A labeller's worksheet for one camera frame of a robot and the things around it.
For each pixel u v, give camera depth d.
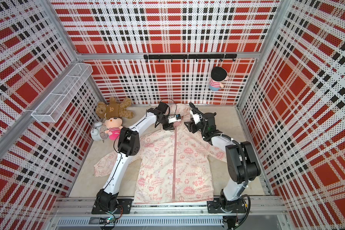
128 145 0.68
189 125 0.82
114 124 1.01
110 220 0.69
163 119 0.92
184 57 0.89
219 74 0.93
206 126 0.72
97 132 0.92
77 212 0.73
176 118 0.95
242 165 0.44
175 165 0.87
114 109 1.09
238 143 0.51
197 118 0.81
